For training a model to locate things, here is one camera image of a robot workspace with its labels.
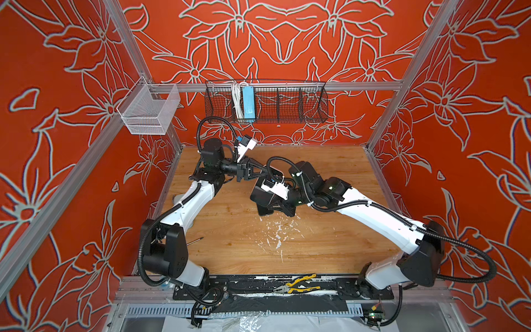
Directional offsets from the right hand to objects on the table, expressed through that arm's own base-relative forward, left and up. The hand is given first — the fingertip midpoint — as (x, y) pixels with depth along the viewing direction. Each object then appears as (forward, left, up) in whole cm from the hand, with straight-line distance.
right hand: (268, 200), depth 71 cm
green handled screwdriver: (-7, +30, -22) cm, 38 cm away
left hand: (+5, 0, +9) cm, 10 cm away
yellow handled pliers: (-23, -7, -23) cm, 33 cm away
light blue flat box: (+42, +9, +11) cm, 45 cm away
